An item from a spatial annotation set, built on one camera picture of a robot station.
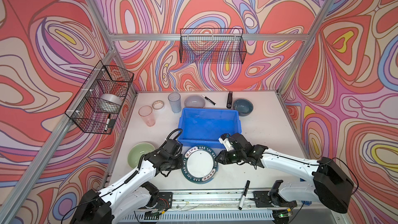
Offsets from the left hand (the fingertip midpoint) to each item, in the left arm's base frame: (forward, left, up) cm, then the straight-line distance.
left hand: (186, 162), depth 82 cm
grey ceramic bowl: (+45, -3, -1) cm, 45 cm away
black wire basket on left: (+18, +42, +26) cm, 53 cm away
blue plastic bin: (+23, -9, -4) cm, 25 cm away
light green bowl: (+6, +28, 0) cm, 29 cm away
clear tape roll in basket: (+21, +35, +28) cm, 50 cm away
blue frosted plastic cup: (+37, +9, +9) cm, 39 cm away
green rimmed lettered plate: (-1, -7, +1) cm, 7 cm away
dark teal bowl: (+39, -39, 0) cm, 55 cm away
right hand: (-1, -17, +2) cm, 17 cm away
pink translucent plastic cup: (+26, +25, +10) cm, 38 cm away
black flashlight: (+42, -28, 0) cm, 50 cm away
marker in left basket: (+10, +36, +22) cm, 44 cm away
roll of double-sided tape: (+43, +23, -3) cm, 49 cm away
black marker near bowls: (+48, -14, -3) cm, 50 cm away
